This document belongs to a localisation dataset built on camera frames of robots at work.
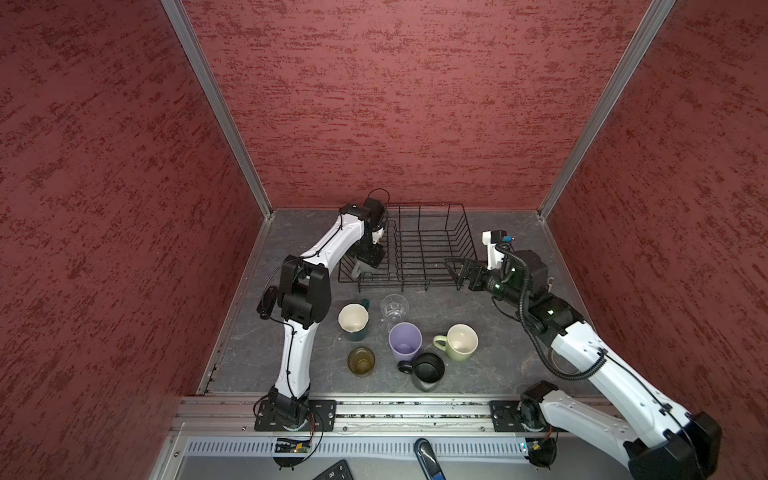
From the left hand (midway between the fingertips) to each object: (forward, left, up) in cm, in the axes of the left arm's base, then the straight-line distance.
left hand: (363, 263), depth 93 cm
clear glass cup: (-13, -10, -5) cm, 17 cm away
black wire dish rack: (+18, -20, -8) cm, 28 cm away
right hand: (-12, -25, +16) cm, 32 cm away
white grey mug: (-3, +1, +2) cm, 4 cm away
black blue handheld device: (-50, -18, -3) cm, 53 cm away
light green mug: (-23, -29, -6) cm, 38 cm away
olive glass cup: (-27, -1, -9) cm, 29 cm away
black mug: (-30, -19, -9) cm, 37 cm away
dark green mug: (-17, +2, -4) cm, 17 cm away
